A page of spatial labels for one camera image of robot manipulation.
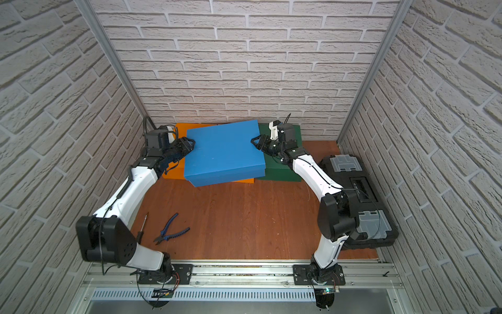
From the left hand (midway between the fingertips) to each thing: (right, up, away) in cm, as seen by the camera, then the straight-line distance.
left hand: (197, 139), depth 82 cm
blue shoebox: (+12, -6, -3) cm, 14 cm away
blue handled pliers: (-14, -42, -1) cm, 44 cm away
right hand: (+25, -1, +2) cm, 26 cm away
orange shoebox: (-5, -13, -9) cm, 16 cm away
